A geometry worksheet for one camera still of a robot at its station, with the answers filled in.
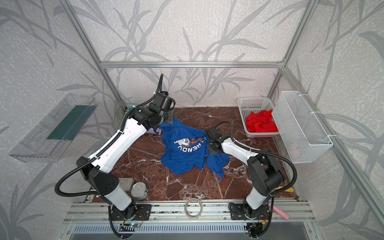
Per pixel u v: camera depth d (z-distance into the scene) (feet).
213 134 2.37
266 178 1.48
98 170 1.38
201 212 2.44
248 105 4.20
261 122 3.46
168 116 2.27
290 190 1.51
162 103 1.84
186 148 3.06
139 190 2.48
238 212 2.41
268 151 1.58
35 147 1.97
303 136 2.02
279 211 2.38
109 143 1.47
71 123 2.11
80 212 2.47
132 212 2.24
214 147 2.15
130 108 4.00
